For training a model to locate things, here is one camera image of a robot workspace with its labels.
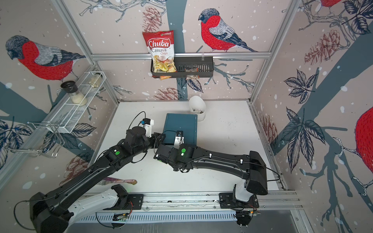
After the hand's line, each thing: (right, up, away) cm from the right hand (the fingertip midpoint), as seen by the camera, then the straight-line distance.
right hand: (173, 154), depth 73 cm
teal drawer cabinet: (+7, +16, +6) cm, 18 cm away
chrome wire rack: (-55, +10, -13) cm, 58 cm away
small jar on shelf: (-48, +40, +11) cm, 63 cm away
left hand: (-4, +10, +1) cm, 11 cm away
